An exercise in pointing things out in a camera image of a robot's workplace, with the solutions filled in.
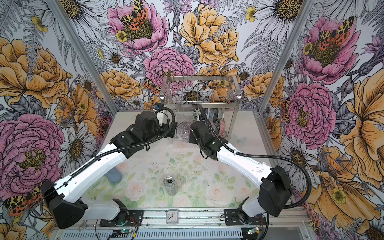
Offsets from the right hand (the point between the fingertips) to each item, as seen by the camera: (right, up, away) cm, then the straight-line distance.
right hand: (194, 136), depth 81 cm
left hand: (-13, +6, -7) cm, 16 cm away
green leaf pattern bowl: (+1, +14, +33) cm, 36 cm away
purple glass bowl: (-6, +3, +2) cm, 7 cm away
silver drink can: (-11, -21, -10) cm, 25 cm away
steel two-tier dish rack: (+18, +27, +34) cm, 47 cm away
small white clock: (-10, -38, -8) cm, 40 cm away
